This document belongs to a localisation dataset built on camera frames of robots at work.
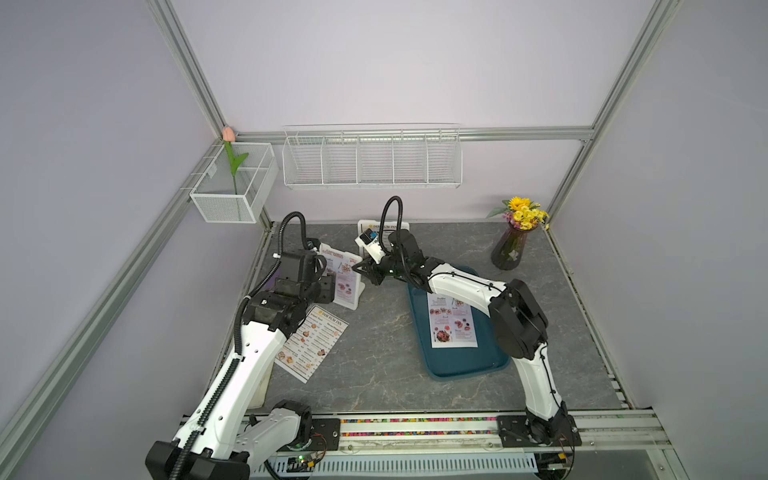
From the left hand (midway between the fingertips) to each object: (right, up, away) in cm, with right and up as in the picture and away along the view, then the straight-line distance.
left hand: (320, 280), depth 75 cm
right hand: (+7, +3, +12) cm, 14 cm away
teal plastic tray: (+35, -26, +12) cm, 45 cm away
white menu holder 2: (+17, +13, +1) cm, 21 cm away
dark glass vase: (+57, +7, +25) cm, 63 cm away
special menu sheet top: (+4, 0, +13) cm, 14 cm away
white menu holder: (+9, -3, +14) cm, 16 cm away
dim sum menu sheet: (-8, -22, +13) cm, 27 cm away
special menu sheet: (+37, -15, +17) cm, 43 cm away
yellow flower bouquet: (+57, +19, +14) cm, 62 cm away
